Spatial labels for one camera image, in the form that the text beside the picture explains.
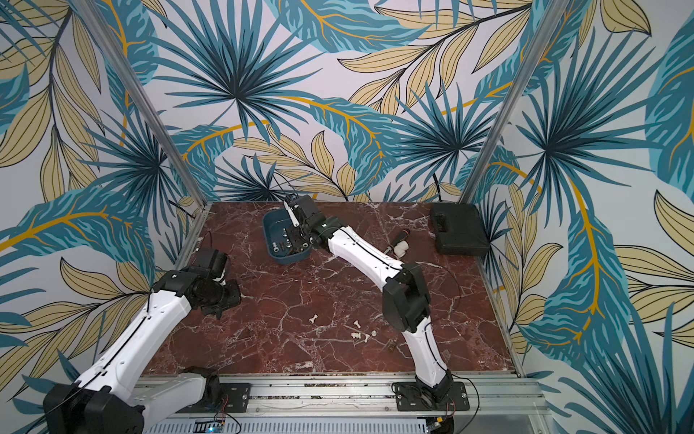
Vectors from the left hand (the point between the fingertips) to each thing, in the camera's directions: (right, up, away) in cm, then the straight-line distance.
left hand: (235, 304), depth 78 cm
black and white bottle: (+52, +16, +25) cm, 60 cm away
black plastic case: (+75, +22, +26) cm, 83 cm away
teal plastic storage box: (+8, +17, +26) cm, 33 cm away
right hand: (+15, +22, +9) cm, 28 cm away
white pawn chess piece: (+21, -8, +9) cm, 24 cm away
